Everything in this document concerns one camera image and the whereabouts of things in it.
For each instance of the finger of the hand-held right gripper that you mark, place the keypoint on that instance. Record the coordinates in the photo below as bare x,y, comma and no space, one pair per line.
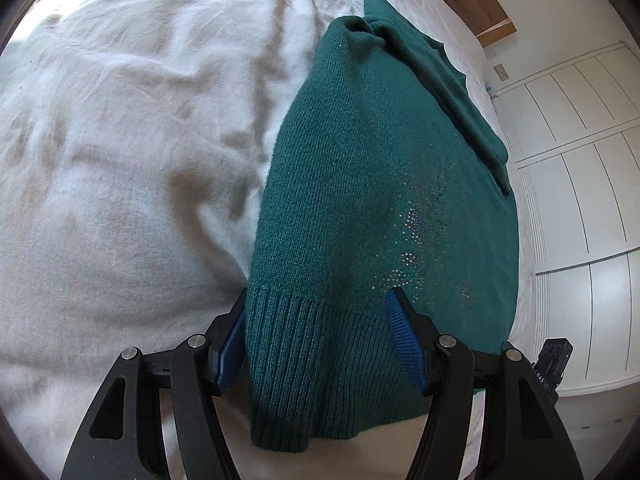
556,362

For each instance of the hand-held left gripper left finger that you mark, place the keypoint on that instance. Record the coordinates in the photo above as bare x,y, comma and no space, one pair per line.
231,355

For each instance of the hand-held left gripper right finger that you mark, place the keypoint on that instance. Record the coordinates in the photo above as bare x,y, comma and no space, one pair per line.
405,345

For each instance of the green knitted sweater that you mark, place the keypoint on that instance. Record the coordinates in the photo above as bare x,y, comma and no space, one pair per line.
350,185

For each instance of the white panelled wardrobe doors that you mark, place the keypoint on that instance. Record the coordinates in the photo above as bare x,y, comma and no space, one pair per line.
575,185

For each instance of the beige bed sheet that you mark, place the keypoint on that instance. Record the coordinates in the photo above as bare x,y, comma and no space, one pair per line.
125,135

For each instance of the wooden headboard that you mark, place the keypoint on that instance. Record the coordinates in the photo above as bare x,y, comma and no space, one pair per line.
465,0

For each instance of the wall socket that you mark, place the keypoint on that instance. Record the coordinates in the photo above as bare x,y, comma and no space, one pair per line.
501,72

